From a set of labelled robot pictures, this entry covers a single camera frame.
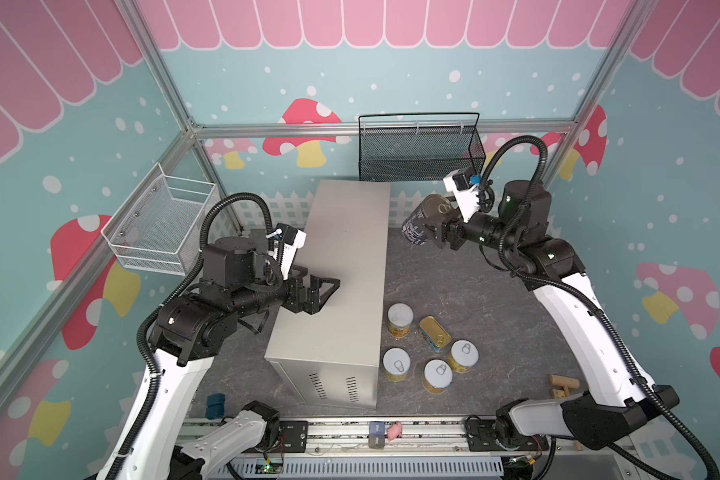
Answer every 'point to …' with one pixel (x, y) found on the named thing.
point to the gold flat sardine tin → (439, 336)
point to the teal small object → (215, 406)
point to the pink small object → (394, 431)
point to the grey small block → (376, 435)
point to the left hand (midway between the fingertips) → (320, 285)
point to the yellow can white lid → (399, 318)
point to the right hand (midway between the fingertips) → (428, 210)
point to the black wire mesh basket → (424, 146)
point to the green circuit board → (267, 468)
